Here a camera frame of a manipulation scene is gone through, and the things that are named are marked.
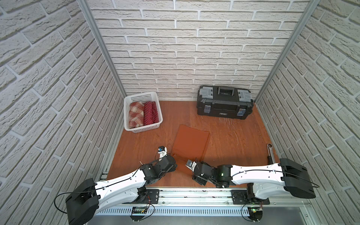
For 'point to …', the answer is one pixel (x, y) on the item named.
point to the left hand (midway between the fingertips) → (175, 160)
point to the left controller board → (138, 210)
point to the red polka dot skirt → (151, 113)
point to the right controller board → (255, 213)
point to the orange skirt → (190, 144)
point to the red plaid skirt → (136, 114)
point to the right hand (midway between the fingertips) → (197, 170)
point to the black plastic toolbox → (224, 102)
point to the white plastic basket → (143, 97)
